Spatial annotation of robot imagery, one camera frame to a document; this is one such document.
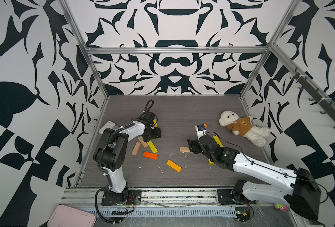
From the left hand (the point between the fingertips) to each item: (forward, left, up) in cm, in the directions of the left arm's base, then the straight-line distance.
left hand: (155, 134), depth 96 cm
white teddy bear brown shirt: (0, -57, +6) cm, 58 cm away
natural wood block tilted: (-7, +6, 0) cm, 10 cm away
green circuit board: (-45, -44, -3) cm, 63 cm away
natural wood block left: (-10, +12, -1) cm, 16 cm away
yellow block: (-9, +2, -1) cm, 9 cm away
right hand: (-10, -22, +12) cm, 27 cm away
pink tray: (-43, +42, +1) cm, 60 cm away
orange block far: (+6, -35, 0) cm, 36 cm away
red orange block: (-14, +3, -1) cm, 14 cm away
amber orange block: (-21, -11, -2) cm, 24 cm away
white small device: (+8, +32, +1) cm, 33 cm away
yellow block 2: (-7, -41, 0) cm, 41 cm away
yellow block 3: (+11, +1, -2) cm, 12 cm away
